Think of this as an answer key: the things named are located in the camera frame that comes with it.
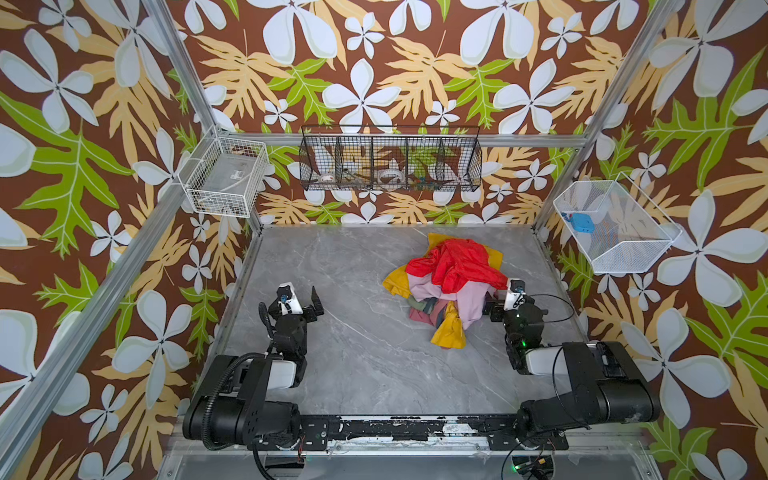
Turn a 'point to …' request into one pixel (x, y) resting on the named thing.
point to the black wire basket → (391, 157)
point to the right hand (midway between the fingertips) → (500, 290)
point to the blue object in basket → (582, 223)
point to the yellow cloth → (452, 333)
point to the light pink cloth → (471, 296)
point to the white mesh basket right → (612, 225)
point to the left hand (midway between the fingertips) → (294, 288)
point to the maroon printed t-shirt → (429, 310)
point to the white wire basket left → (222, 176)
